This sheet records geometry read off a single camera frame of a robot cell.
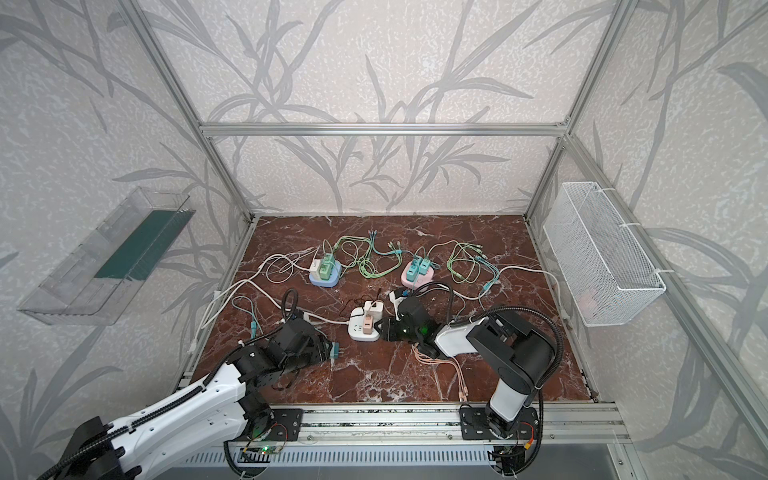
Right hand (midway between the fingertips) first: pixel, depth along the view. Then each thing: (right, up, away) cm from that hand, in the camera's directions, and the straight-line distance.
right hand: (379, 317), depth 90 cm
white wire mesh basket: (+50, +16, -28) cm, 59 cm away
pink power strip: (+13, +10, +9) cm, 19 cm away
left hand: (-13, -5, -7) cm, 15 cm away
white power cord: (-21, +14, +5) cm, 26 cm away
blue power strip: (-16, +11, +10) cm, 22 cm away
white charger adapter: (-1, +3, -4) cm, 5 cm away
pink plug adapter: (-3, -1, -6) cm, 6 cm away
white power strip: (-7, -2, -1) cm, 7 cm away
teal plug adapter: (-12, -8, -7) cm, 16 cm away
